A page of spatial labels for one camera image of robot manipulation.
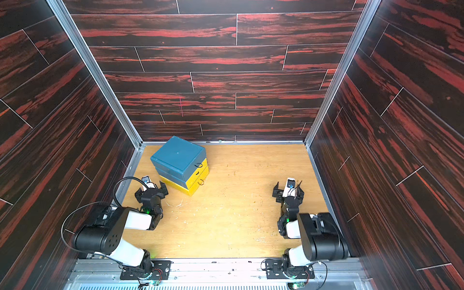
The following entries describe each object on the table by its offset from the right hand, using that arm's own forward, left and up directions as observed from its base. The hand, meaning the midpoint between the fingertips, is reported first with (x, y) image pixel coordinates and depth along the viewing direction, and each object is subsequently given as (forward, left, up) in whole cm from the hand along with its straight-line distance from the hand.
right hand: (293, 185), depth 89 cm
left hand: (-1, +72, -2) cm, 72 cm away
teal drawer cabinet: (+5, +58, +12) cm, 60 cm away
